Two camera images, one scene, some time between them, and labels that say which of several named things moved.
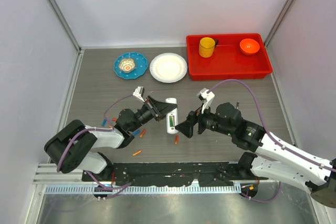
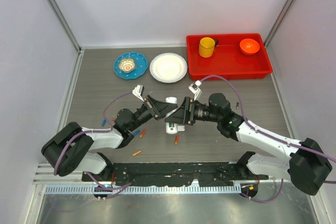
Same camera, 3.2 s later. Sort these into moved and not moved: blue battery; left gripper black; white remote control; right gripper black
Moved: right gripper black
Not moved: left gripper black; blue battery; white remote control
